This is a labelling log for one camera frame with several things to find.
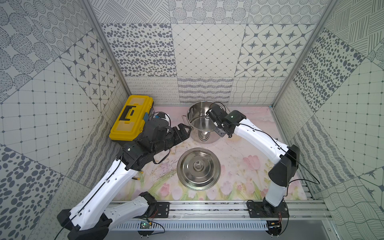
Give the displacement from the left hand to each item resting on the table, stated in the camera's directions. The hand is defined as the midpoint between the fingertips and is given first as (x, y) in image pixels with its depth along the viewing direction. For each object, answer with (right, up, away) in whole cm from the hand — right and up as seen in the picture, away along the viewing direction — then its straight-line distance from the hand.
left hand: (186, 128), depth 64 cm
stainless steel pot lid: (+6, -26, +23) cm, 35 cm away
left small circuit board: (-21, -48, +8) cm, 53 cm away
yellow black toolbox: (-36, +3, +27) cm, 45 cm away
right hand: (+21, 0, +18) cm, 28 cm away
